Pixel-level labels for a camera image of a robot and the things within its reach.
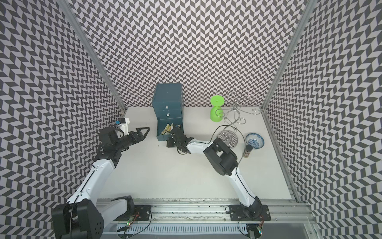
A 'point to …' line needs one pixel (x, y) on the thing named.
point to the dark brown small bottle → (248, 148)
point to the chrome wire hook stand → (232, 114)
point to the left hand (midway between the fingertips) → (145, 131)
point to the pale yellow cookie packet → (164, 131)
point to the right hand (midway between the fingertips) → (168, 141)
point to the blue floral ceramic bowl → (255, 140)
